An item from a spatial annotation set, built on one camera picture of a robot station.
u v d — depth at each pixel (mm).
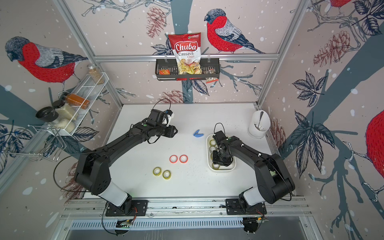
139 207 730
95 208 753
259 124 973
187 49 815
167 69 942
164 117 709
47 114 581
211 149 944
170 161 899
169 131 772
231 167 823
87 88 872
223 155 732
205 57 896
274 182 432
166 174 846
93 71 852
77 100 721
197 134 1008
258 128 969
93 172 438
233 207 727
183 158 908
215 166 871
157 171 860
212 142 978
